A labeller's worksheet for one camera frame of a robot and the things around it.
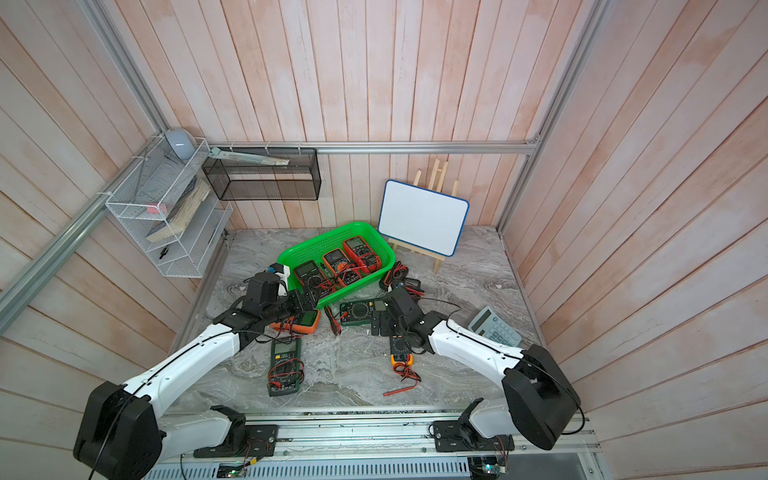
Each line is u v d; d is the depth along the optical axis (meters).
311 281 1.01
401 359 0.84
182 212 0.80
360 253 1.06
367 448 0.73
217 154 0.90
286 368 0.82
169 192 0.72
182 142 0.82
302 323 0.90
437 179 0.93
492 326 0.91
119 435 0.41
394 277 1.02
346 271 1.01
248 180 1.06
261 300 0.63
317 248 1.07
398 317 0.65
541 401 0.42
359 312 0.95
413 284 1.03
